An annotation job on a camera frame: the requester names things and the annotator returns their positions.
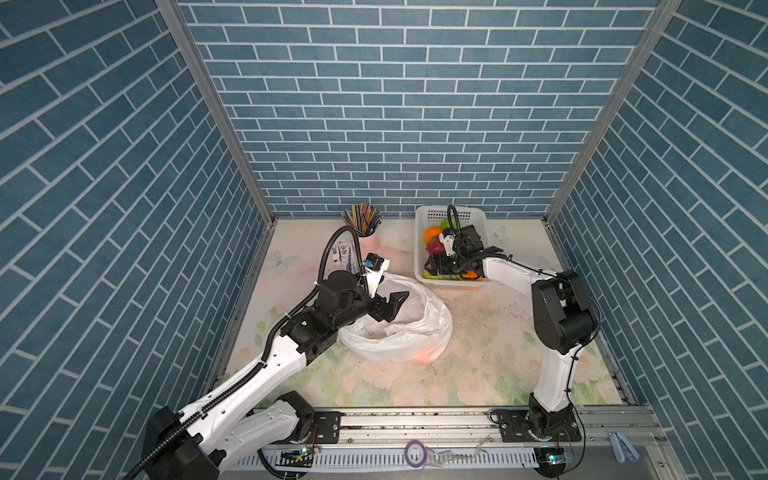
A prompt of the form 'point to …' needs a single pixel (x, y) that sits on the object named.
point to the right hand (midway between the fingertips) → (433, 262)
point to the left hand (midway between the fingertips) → (396, 287)
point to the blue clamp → (623, 449)
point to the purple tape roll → (415, 454)
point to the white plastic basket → (429, 216)
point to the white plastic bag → (415, 333)
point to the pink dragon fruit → (435, 246)
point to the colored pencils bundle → (364, 217)
